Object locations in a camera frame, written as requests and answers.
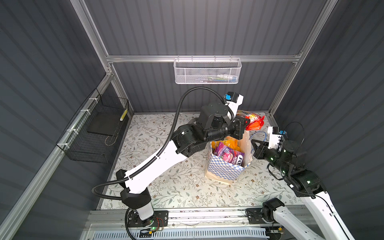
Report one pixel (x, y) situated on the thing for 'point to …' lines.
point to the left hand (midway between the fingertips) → (250, 119)
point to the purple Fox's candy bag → (234, 156)
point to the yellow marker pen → (123, 114)
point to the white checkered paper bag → (220, 170)
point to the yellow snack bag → (232, 143)
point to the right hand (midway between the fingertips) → (253, 142)
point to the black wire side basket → (92, 136)
